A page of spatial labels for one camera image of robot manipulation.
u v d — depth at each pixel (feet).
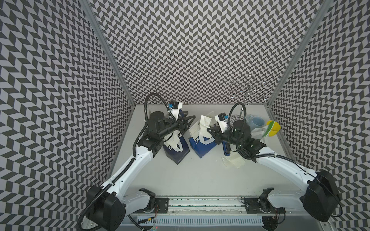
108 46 2.84
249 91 2.69
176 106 1.98
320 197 1.29
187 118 2.04
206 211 2.37
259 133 2.48
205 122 2.41
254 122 3.24
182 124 2.02
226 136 2.17
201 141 2.64
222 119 2.11
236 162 2.88
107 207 1.24
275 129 2.89
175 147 2.56
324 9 2.20
